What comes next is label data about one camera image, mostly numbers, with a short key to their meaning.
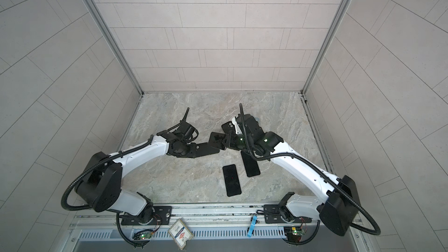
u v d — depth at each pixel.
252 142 0.55
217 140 0.89
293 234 0.68
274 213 0.72
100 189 0.41
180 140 0.64
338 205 0.38
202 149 0.78
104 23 0.84
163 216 0.71
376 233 0.35
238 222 0.71
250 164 0.85
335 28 0.85
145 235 0.64
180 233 0.66
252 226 0.66
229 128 1.00
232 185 0.80
